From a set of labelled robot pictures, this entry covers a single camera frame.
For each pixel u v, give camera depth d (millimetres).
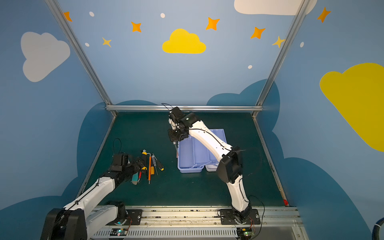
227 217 744
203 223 733
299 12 718
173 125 739
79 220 408
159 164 925
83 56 863
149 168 907
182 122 594
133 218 751
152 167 907
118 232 711
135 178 852
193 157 863
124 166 692
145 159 933
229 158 505
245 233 707
